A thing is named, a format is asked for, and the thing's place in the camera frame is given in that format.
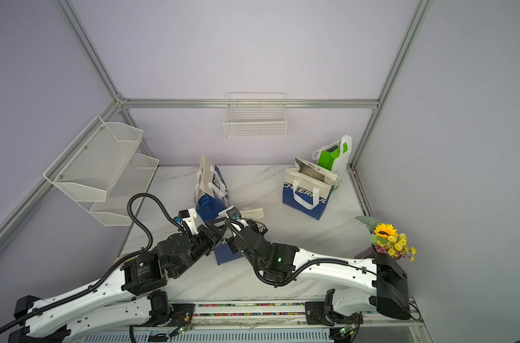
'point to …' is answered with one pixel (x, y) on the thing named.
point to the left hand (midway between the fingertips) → (228, 224)
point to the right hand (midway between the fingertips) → (235, 222)
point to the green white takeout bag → (333, 156)
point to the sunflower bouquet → (386, 240)
